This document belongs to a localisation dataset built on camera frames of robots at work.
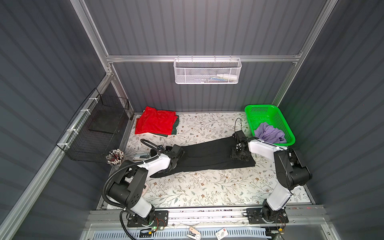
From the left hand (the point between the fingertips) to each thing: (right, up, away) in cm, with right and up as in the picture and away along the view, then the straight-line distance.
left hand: (163, 165), depth 91 cm
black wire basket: (-30, +23, -17) cm, 41 cm away
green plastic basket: (+69, +33, +26) cm, 81 cm away
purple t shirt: (+70, +19, +9) cm, 73 cm away
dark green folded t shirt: (+4, +20, +17) cm, 27 cm away
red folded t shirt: (-10, +27, +18) cm, 34 cm away
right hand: (+48, +4, +5) cm, 48 cm away
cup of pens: (-23, +7, -13) cm, 27 cm away
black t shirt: (+29, +5, +8) cm, 31 cm away
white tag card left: (+19, -26, -23) cm, 39 cm away
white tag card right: (+33, -27, -22) cm, 47 cm away
